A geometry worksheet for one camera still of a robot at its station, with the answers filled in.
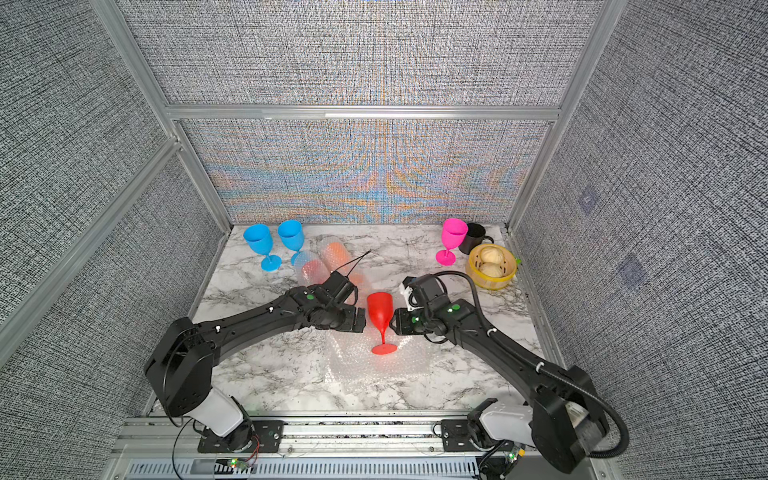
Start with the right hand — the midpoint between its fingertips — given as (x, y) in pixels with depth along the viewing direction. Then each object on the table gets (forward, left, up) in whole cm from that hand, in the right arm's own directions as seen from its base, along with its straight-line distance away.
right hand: (394, 316), depth 81 cm
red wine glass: (+5, +4, -4) cm, 8 cm away
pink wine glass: (+29, -20, +2) cm, 35 cm away
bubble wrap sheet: (-8, +13, -10) cm, 18 cm away
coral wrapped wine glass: (+20, +27, -6) cm, 34 cm away
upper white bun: (+27, -34, -7) cm, 44 cm away
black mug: (+33, -29, -6) cm, 44 cm away
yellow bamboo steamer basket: (+24, -41, -11) cm, 49 cm away
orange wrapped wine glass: (+24, +18, -6) cm, 31 cm away
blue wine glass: (+26, +43, +2) cm, 50 cm away
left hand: (+1, +10, -4) cm, 11 cm away
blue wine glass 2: (+28, +33, +1) cm, 43 cm away
